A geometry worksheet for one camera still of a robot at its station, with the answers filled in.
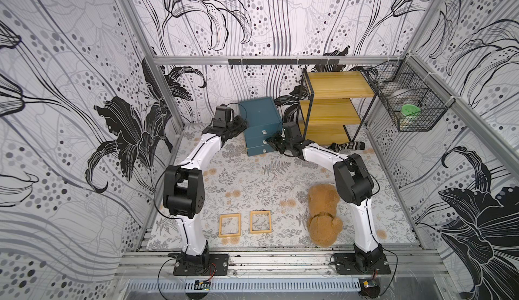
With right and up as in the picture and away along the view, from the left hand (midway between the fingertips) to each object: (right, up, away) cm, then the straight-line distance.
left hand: (247, 125), depth 92 cm
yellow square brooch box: (-4, -45, -12) cm, 47 cm away
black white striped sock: (+58, -10, +15) cm, 61 cm away
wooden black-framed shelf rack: (+41, +13, +8) cm, 44 cm away
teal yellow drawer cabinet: (+7, +1, -3) cm, 8 cm away
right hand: (+9, -5, +6) cm, 12 cm away
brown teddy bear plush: (+30, -39, -19) cm, 53 cm away
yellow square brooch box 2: (+2, -41, -10) cm, 43 cm away
